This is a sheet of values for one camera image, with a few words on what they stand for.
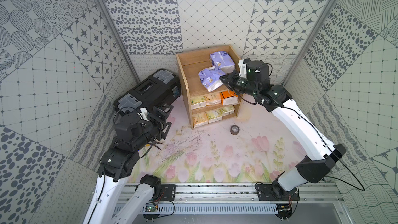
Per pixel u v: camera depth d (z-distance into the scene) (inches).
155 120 20.8
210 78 27.1
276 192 25.5
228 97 32.5
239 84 22.2
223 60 31.5
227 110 38.7
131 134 16.9
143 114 22.5
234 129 37.6
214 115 37.5
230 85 23.0
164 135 23.7
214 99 33.6
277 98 18.0
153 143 35.5
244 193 29.8
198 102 32.7
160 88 37.6
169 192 28.9
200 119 37.3
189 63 34.5
